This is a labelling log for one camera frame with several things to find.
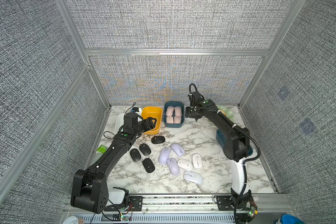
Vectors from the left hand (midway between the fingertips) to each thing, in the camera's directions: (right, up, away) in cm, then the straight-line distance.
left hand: (155, 119), depth 82 cm
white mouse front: (+22, -33, -1) cm, 40 cm away
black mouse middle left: (-14, -23, +8) cm, 28 cm away
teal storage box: (+13, +13, +33) cm, 37 cm away
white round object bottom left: (-39, -48, -15) cm, 64 cm away
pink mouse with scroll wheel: (+16, +7, +31) cm, 35 cm away
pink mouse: (+9, +7, +30) cm, 33 cm away
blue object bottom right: (+60, -44, -21) cm, 77 cm away
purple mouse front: (+11, -28, +2) cm, 30 cm away
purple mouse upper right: (+13, -18, +8) cm, 24 cm away
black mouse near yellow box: (0, -14, +15) cm, 20 cm away
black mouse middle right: (-8, -20, +10) cm, 24 cm away
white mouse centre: (+18, -27, +3) cm, 33 cm away
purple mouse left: (+5, -23, +8) cm, 25 cm away
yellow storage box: (-4, +6, +31) cm, 32 cm away
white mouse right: (+25, -26, +4) cm, 36 cm away
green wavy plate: (+58, +8, +34) cm, 68 cm away
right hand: (+22, +6, +11) cm, 25 cm away
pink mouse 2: (+9, 0, +24) cm, 26 cm away
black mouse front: (-4, -27, +2) cm, 28 cm away
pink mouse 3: (+15, 0, +24) cm, 28 cm away
